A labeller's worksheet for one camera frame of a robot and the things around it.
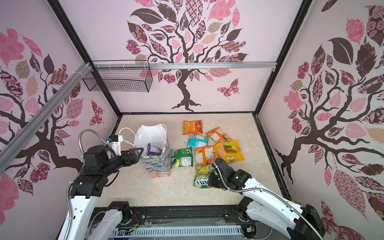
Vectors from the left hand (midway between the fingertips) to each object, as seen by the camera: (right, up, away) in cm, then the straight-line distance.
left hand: (138, 153), depth 70 cm
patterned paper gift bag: (+9, -1, -3) cm, 10 cm away
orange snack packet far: (+27, +13, +39) cm, 50 cm away
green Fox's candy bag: (+31, -14, +12) cm, 36 cm away
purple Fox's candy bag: (+2, -2, +17) cm, 17 cm away
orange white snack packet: (+44, +6, +30) cm, 53 cm away
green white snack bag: (+19, -7, +21) cm, 29 cm away
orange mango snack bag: (+32, -6, +22) cm, 39 cm away
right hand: (+34, -16, +8) cm, 39 cm away
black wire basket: (-21, +46, +24) cm, 56 cm away
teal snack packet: (+29, +3, +29) cm, 41 cm away
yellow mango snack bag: (+49, -3, +21) cm, 54 cm away
